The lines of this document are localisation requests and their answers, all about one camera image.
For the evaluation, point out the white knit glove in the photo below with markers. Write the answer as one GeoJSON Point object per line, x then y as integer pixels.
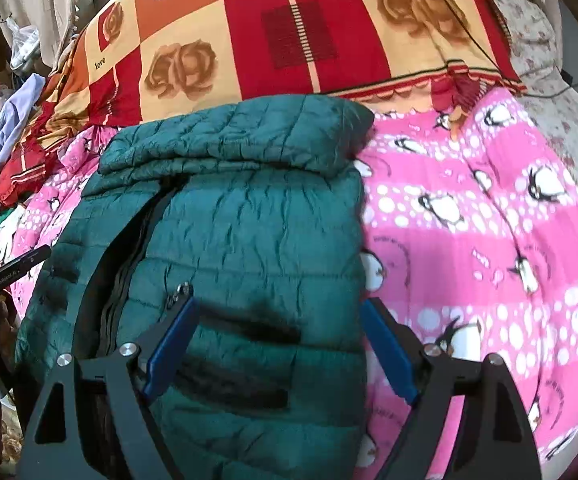
{"type": "Point", "coordinates": [4, 246]}

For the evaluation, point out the pink penguin print blanket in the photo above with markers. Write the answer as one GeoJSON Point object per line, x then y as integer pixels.
{"type": "Point", "coordinates": [469, 240]}

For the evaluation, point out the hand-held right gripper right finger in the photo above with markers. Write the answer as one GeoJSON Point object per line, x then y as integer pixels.
{"type": "Point", "coordinates": [390, 356]}

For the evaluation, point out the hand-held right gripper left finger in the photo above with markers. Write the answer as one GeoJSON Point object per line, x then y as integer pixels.
{"type": "Point", "coordinates": [169, 351]}

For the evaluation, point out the green quilted puffer jacket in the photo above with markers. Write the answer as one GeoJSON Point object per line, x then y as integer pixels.
{"type": "Point", "coordinates": [249, 230]}

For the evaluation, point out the beige curtain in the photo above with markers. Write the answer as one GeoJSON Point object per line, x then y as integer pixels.
{"type": "Point", "coordinates": [44, 0]}

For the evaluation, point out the floral bed sheet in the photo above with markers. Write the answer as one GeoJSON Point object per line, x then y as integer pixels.
{"type": "Point", "coordinates": [569, 145]}

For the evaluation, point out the red yellow rose print quilt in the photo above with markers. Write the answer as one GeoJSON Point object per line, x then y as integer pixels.
{"type": "Point", "coordinates": [269, 25]}

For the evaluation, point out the lilac garment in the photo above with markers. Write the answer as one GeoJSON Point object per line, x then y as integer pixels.
{"type": "Point", "coordinates": [11, 120]}

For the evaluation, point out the red ruffled cloth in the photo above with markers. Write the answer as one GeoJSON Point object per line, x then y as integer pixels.
{"type": "Point", "coordinates": [24, 170]}

